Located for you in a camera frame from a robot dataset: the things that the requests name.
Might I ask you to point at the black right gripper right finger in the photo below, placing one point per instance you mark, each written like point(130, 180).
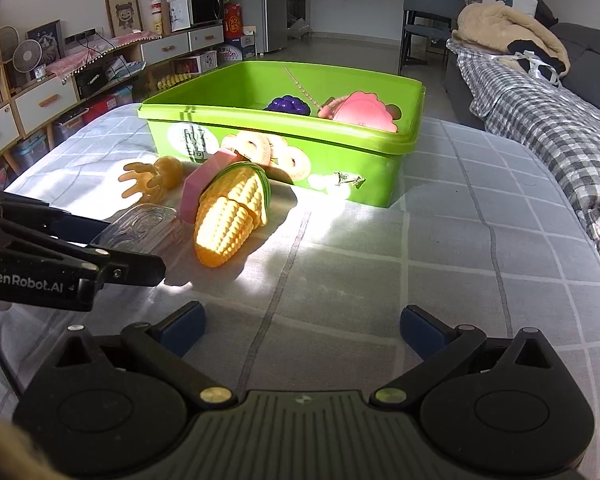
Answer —
point(442, 348)

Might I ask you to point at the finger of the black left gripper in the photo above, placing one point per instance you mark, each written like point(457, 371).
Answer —
point(33, 223)
point(112, 266)

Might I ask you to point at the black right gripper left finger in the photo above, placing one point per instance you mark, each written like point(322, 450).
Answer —
point(158, 350)

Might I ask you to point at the clear plastic case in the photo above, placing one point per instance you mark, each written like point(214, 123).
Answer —
point(145, 229)

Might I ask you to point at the amber rubber toy hand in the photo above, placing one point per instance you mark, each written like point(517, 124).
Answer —
point(152, 181)

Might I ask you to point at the pink toy card box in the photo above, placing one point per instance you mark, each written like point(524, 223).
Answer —
point(197, 182)

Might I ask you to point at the yellow toy corn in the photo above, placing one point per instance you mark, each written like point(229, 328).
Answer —
point(233, 206)

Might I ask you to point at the purple toy grapes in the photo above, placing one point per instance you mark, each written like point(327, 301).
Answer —
point(288, 105)

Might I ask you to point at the white wooden tv cabinet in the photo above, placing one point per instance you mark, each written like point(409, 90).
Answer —
point(28, 115)

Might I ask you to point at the grey checked table cloth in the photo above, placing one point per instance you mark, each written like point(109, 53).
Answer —
point(477, 232)

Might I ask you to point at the red storage box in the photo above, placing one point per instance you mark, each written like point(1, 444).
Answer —
point(99, 106)

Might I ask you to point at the white desk fan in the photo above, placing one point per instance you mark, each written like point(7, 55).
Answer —
point(27, 57)

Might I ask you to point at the pink cabinet cloth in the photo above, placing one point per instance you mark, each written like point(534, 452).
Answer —
point(95, 51)

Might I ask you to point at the dark framed picture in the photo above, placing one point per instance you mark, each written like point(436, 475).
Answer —
point(50, 38)

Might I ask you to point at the white carton box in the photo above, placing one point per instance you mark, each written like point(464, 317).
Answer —
point(197, 64)

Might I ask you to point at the framed cartoon picture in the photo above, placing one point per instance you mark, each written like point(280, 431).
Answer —
point(123, 16)

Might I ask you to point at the green plastic storage bin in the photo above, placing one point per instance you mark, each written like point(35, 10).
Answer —
point(226, 109)

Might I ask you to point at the checked sofa blanket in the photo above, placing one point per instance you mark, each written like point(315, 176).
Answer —
point(561, 129)

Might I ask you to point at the black microwave oven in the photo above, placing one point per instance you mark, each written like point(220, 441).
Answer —
point(186, 14)

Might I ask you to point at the red gift box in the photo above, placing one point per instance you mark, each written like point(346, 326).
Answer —
point(232, 20)

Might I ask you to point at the grey sofa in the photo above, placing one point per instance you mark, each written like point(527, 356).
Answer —
point(583, 48)

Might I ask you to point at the silver refrigerator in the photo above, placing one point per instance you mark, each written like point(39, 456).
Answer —
point(265, 5)

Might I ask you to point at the beige folded blanket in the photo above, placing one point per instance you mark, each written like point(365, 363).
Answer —
point(495, 26)

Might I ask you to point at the grey chair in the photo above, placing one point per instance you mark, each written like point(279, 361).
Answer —
point(431, 19)

